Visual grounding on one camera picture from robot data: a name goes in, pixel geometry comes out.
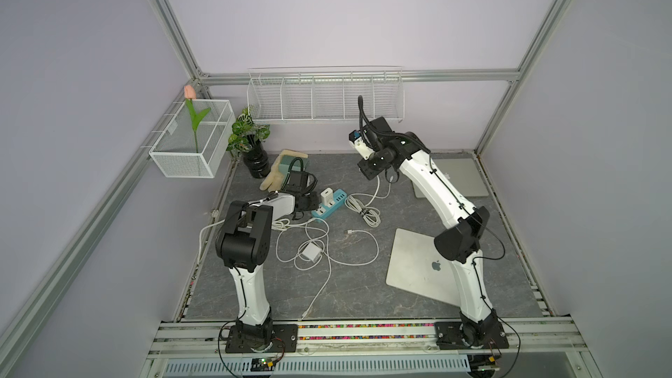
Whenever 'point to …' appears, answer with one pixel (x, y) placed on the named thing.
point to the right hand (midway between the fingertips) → (366, 163)
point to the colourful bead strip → (363, 325)
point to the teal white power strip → (322, 212)
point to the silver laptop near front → (416, 266)
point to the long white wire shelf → (326, 94)
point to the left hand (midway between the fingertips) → (315, 202)
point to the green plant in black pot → (247, 137)
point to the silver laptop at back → (464, 174)
